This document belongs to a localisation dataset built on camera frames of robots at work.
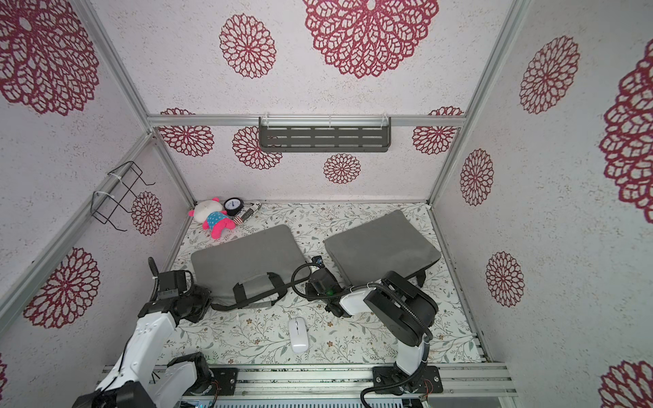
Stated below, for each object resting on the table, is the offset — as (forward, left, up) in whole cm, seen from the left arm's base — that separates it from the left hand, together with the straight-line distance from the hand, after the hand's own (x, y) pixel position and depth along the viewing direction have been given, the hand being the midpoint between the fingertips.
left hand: (214, 296), depth 86 cm
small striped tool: (+37, 0, -3) cm, 37 cm away
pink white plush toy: (+37, +12, 0) cm, 39 cm away
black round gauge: (+45, +5, -4) cm, 46 cm away
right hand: (+8, -31, -4) cm, 32 cm away
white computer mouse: (-11, -29, -4) cm, 31 cm away
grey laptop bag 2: (+24, -65, -4) cm, 69 cm away
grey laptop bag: (+9, -10, +1) cm, 13 cm away
